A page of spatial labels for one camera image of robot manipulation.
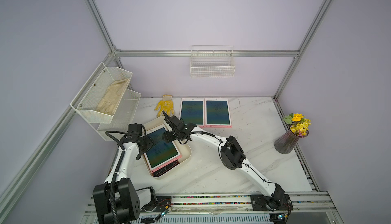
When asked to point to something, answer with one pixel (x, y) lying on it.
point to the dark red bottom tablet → (159, 172)
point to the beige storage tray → (152, 121)
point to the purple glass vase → (286, 143)
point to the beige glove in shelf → (113, 96)
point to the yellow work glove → (167, 105)
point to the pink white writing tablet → (192, 110)
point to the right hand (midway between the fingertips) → (168, 137)
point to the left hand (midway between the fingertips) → (147, 149)
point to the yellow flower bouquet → (299, 126)
